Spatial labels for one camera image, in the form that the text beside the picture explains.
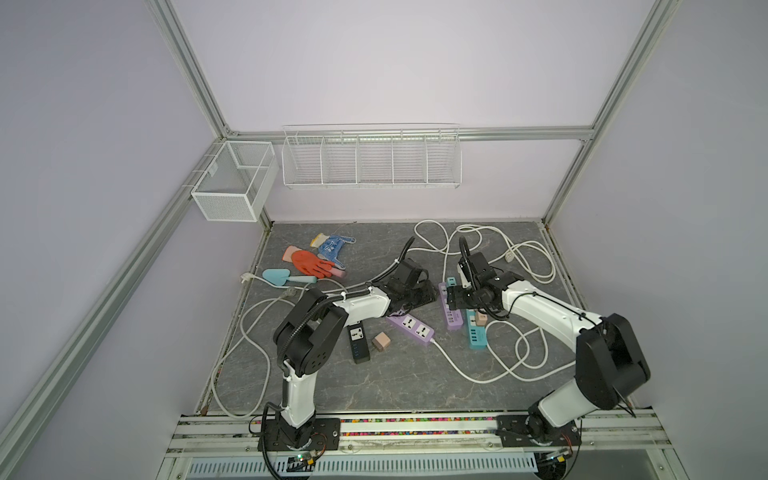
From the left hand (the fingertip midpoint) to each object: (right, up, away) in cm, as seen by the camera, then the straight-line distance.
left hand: (438, 298), depth 91 cm
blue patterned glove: (-38, +16, +21) cm, 46 cm away
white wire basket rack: (-21, +46, +8) cm, 51 cm away
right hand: (+7, 0, -1) cm, 7 cm away
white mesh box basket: (-68, +39, +10) cm, 79 cm away
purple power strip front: (-9, -9, -2) cm, 12 cm away
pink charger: (-17, -12, -4) cm, 22 cm away
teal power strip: (+11, -10, -3) cm, 15 cm away
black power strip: (-24, -13, -4) cm, 27 cm away
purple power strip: (+5, -6, 0) cm, 7 cm away
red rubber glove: (-43, +10, +14) cm, 47 cm away
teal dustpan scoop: (-54, +6, +13) cm, 55 cm away
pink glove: (-54, +14, +20) cm, 59 cm away
